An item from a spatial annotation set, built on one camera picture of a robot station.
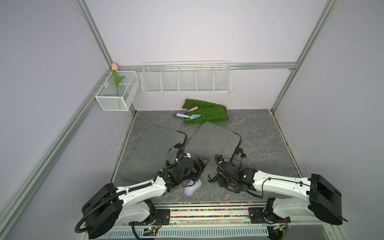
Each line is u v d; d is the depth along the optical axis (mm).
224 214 754
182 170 602
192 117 1147
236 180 611
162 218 737
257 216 741
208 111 1157
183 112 1189
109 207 410
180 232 708
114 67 893
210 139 1010
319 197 412
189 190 812
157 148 961
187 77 1004
